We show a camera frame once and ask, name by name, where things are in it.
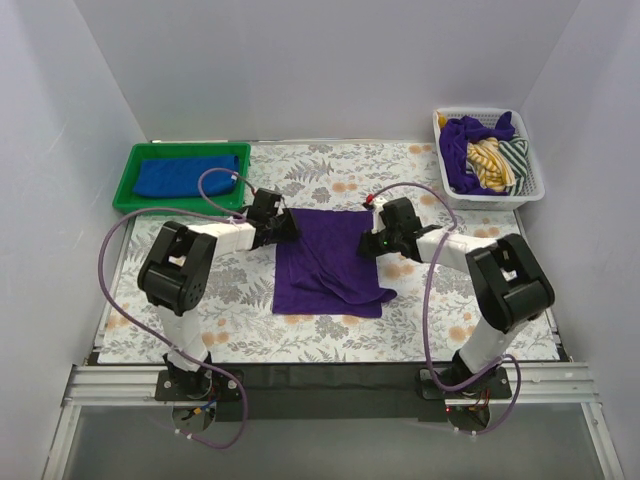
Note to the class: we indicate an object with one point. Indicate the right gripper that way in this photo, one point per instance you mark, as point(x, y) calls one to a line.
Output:
point(370, 246)

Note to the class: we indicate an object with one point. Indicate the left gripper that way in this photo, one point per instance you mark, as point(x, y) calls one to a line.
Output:
point(286, 228)

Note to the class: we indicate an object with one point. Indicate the purple towel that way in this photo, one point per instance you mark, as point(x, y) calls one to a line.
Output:
point(455, 136)
point(321, 273)

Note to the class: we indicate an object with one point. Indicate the blue towel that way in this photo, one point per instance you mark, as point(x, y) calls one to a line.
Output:
point(178, 177)

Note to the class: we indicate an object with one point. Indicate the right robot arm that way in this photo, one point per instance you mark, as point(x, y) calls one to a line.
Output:
point(510, 286)

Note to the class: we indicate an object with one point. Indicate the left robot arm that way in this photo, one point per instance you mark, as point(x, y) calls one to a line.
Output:
point(175, 274)

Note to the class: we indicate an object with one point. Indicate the yellow white striped towel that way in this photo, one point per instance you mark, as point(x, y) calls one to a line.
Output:
point(490, 165)

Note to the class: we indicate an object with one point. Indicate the white plastic laundry basket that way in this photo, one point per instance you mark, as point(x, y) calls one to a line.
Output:
point(533, 189)

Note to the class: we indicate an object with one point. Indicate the green white striped towel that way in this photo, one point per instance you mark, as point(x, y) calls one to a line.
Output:
point(516, 153)

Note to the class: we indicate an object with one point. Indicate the green plastic tray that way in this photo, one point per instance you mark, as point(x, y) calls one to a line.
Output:
point(126, 201)

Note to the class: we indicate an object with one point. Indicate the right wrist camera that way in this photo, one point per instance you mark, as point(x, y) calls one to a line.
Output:
point(375, 204)

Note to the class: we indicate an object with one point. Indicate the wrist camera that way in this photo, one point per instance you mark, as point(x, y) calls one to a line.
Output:
point(375, 204)
point(282, 202)

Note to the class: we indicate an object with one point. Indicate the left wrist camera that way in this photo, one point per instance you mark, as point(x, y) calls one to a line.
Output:
point(282, 202)

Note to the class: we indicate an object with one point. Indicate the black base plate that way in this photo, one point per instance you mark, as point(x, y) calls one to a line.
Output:
point(325, 395)

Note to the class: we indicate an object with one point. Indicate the aluminium rail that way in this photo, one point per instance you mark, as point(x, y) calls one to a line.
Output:
point(541, 382)

